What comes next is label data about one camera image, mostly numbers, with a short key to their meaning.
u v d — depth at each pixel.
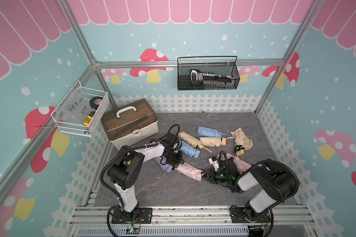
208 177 0.78
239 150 0.94
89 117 0.63
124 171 0.49
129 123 0.87
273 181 0.47
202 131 1.03
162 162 0.90
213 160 0.85
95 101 0.80
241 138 1.00
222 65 0.90
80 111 0.70
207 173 0.81
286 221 0.73
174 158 0.82
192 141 0.97
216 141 0.98
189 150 0.94
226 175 0.74
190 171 0.85
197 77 0.89
